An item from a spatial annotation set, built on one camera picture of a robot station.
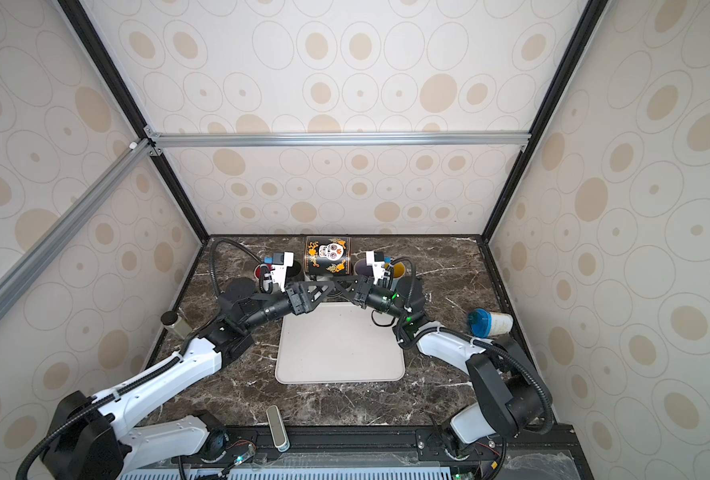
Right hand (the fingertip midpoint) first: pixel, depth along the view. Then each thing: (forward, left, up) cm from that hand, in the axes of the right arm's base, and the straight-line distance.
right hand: (334, 286), depth 72 cm
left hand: (-4, 0, +4) cm, 6 cm away
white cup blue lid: (+1, -43, -21) cm, 48 cm away
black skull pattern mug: (+4, +1, +6) cm, 8 cm away
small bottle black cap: (+1, +48, -18) cm, 51 cm away
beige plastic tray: (-1, +2, -29) cm, 29 cm away
